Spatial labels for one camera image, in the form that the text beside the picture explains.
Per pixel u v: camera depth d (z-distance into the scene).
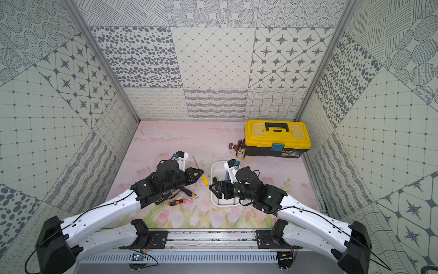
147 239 0.68
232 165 0.65
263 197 0.54
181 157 0.70
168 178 0.58
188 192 0.86
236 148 1.04
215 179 0.90
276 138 0.89
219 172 0.96
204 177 0.74
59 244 0.39
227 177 0.93
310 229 0.45
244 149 1.04
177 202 0.84
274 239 0.65
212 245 0.73
